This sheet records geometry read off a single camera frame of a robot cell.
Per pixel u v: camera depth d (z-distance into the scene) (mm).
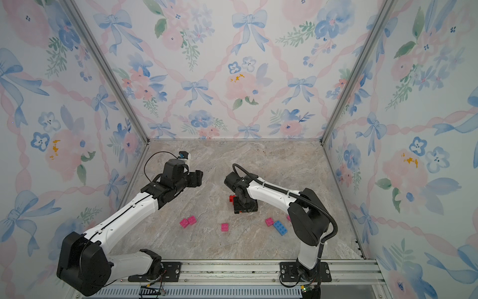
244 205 732
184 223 856
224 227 841
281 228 840
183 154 727
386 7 684
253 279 732
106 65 854
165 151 663
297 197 484
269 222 858
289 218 481
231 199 922
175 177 634
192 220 859
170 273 741
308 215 469
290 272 732
